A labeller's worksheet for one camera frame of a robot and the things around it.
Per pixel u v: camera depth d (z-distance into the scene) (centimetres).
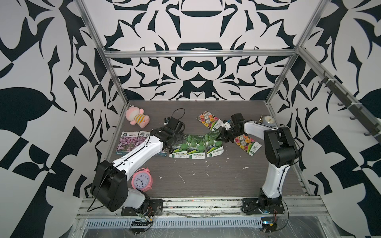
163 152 58
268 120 105
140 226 72
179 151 94
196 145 96
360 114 55
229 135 86
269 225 71
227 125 94
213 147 93
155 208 74
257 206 74
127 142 96
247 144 97
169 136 59
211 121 108
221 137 89
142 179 81
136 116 103
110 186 41
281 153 53
